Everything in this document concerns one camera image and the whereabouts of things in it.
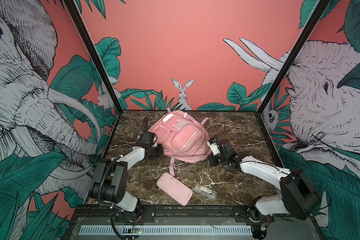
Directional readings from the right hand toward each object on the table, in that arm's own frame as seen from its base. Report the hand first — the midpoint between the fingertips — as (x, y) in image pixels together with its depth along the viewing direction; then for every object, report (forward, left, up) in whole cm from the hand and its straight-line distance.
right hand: (207, 155), depth 87 cm
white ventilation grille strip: (-36, +21, -7) cm, 42 cm away
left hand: (+5, +26, -2) cm, 27 cm away
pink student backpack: (+13, +14, 0) cm, 19 cm away
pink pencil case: (-18, +18, -5) cm, 26 cm away
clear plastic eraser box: (-18, +2, -6) cm, 20 cm away
